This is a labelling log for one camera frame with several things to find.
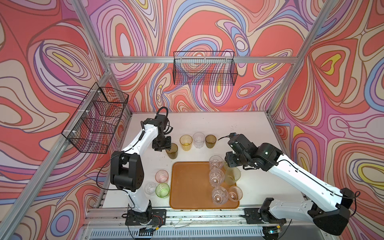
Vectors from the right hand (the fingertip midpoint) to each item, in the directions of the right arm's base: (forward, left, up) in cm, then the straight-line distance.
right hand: (231, 162), depth 72 cm
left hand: (+14, +33, -8) cm, 37 cm away
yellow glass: (+23, +23, -14) cm, 35 cm away
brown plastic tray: (-5, +21, -20) cm, 30 cm away
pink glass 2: (0, +37, -16) cm, 40 cm away
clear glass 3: (0, +5, -19) cm, 19 cm away
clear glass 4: (-10, +5, -19) cm, 22 cm away
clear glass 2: (+10, +4, -19) cm, 22 cm away
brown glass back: (+23, +7, -15) cm, 28 cm away
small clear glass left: (-6, +43, -16) cm, 46 cm away
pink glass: (-10, -4, -18) cm, 21 cm away
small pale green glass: (-5, +4, +6) cm, 9 cm away
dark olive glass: (+14, +32, -15) cm, 38 cm away
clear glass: (+26, +14, -17) cm, 34 cm away
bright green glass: (-7, +37, -18) cm, 41 cm away
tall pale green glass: (0, -4, -17) cm, 17 cm away
